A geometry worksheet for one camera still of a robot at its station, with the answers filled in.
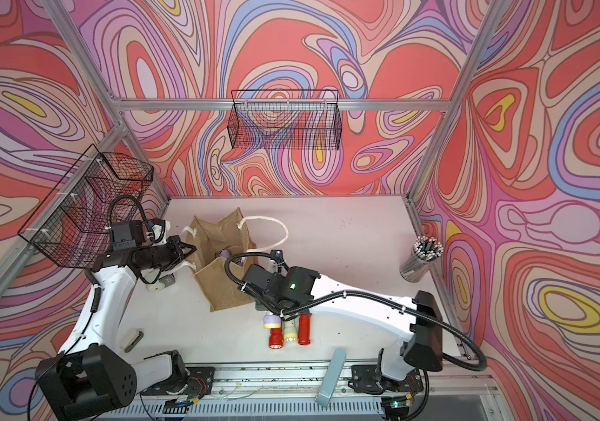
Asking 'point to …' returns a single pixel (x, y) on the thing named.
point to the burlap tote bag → (222, 280)
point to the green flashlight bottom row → (290, 330)
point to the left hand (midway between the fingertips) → (197, 248)
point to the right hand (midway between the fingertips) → (271, 303)
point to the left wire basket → (71, 225)
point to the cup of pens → (417, 262)
